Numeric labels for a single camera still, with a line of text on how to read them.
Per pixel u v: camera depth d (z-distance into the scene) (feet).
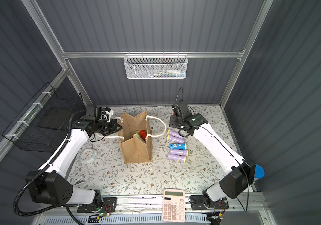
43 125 2.35
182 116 1.87
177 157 2.90
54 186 1.31
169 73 3.01
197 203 2.41
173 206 2.37
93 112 2.03
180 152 2.99
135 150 2.72
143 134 3.21
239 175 1.30
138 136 3.11
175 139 3.17
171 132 3.27
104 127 2.21
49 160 1.46
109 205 2.37
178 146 3.06
